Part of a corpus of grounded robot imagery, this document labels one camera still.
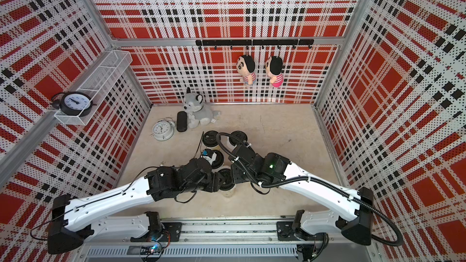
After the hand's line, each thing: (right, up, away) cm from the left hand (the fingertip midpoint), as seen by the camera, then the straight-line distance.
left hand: (221, 180), depth 71 cm
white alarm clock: (-38, +18, +32) cm, 53 cm away
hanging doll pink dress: (+25, +53, +25) cm, 64 cm away
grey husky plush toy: (-17, +29, +30) cm, 45 cm away
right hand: (+7, +3, -2) cm, 8 cm away
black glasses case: (-29, +24, +38) cm, 54 cm away
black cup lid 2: (-2, +7, +4) cm, 8 cm away
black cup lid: (-7, +15, +13) cm, 21 cm away
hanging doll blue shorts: (+10, +52, +19) cm, 56 cm away
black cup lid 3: (+3, -1, -2) cm, 4 cm away
